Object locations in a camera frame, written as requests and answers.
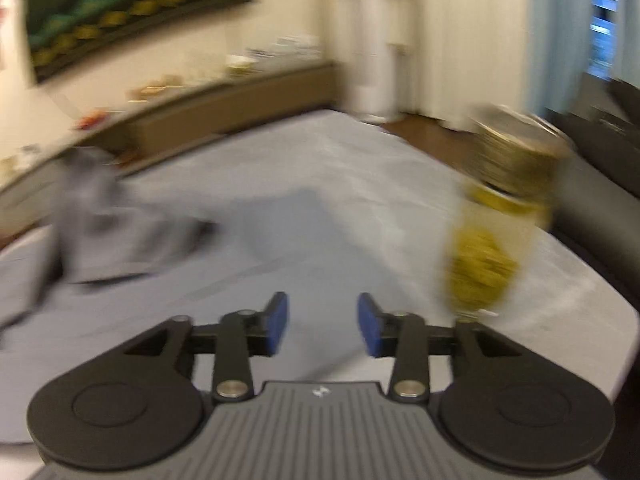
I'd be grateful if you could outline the grey garment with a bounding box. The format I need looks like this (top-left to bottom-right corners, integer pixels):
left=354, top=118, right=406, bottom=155
left=1, top=148, right=217, bottom=332

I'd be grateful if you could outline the yellow patterned sleeve forearm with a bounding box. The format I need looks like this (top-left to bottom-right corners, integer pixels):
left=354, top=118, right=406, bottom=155
left=442, top=104, right=573, bottom=318

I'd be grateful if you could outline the dark sofa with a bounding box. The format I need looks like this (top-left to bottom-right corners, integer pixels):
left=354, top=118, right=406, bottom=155
left=547, top=73, right=640, bottom=307

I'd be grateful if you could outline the long low sideboard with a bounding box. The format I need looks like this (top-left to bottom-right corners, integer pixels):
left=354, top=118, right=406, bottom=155
left=1, top=60, right=343, bottom=240

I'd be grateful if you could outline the white standing air conditioner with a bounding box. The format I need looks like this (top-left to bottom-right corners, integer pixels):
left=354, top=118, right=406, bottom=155
left=332, top=0, right=414, bottom=124

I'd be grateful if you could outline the cream curtain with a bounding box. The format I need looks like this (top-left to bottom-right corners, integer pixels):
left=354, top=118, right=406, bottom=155
left=319, top=0, right=532, bottom=129

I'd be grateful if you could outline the white box on sideboard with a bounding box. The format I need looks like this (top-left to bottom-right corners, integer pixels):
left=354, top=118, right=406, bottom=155
left=246, top=35, right=322, bottom=70

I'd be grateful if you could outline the blue curtain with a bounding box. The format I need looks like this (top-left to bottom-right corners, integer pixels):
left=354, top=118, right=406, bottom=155
left=526, top=0, right=639, bottom=114

